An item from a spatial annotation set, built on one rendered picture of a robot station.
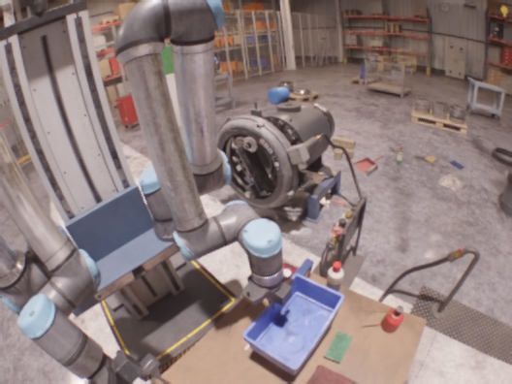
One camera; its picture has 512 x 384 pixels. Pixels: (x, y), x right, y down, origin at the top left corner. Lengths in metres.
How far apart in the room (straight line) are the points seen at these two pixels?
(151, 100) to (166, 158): 0.13
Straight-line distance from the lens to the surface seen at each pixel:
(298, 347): 0.89
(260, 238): 0.57
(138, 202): 1.04
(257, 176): 1.80
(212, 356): 1.08
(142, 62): 0.56
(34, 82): 1.00
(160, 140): 0.55
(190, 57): 0.64
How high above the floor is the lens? 1.46
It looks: 33 degrees down
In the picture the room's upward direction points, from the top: 8 degrees counter-clockwise
